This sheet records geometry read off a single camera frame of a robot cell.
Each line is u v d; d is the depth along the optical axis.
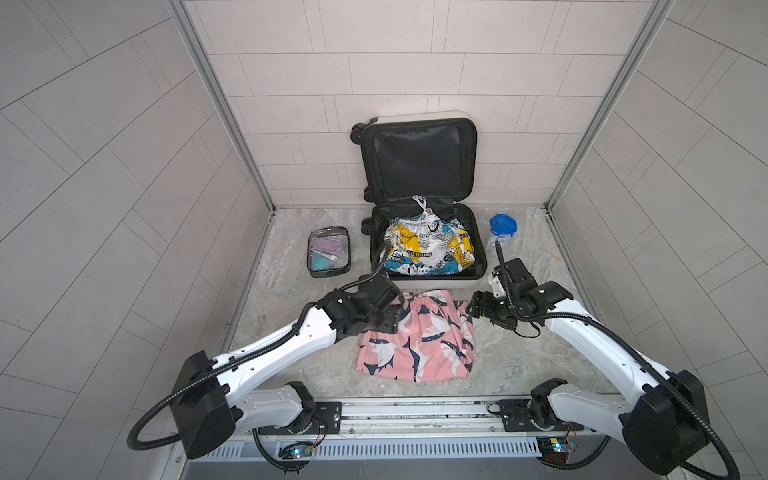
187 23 0.72
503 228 0.94
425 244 0.99
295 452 0.65
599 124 0.91
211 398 0.37
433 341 0.81
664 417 0.38
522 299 0.58
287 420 0.58
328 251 1.02
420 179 1.02
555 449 0.68
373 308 0.56
